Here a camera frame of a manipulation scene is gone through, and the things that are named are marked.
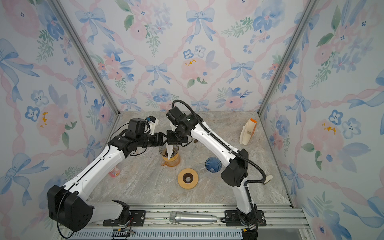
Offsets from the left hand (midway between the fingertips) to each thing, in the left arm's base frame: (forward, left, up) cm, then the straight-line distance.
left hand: (166, 136), depth 78 cm
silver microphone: (-34, -9, -20) cm, 40 cm away
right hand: (-2, -2, -2) cm, 3 cm away
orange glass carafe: (-5, -2, -20) cm, 20 cm away
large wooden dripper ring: (-13, -11, -23) cm, 29 cm away
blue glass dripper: (-6, -26, -19) cm, 33 cm away
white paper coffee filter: (-3, -2, -6) cm, 7 cm away
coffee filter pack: (+18, -51, -18) cm, 58 cm away
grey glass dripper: (-4, +2, -9) cm, 10 cm away
